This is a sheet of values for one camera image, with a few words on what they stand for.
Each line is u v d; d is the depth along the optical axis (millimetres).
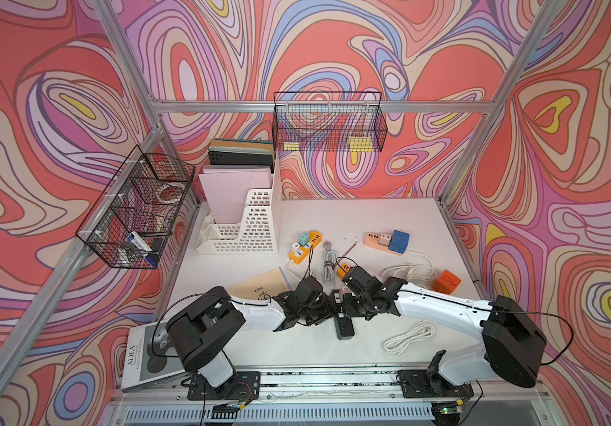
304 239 982
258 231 908
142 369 735
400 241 959
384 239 984
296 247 975
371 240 1034
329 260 962
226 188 913
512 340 420
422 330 802
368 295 635
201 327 462
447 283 845
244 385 728
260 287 931
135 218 783
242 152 933
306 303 706
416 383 731
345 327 816
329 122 849
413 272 908
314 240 1036
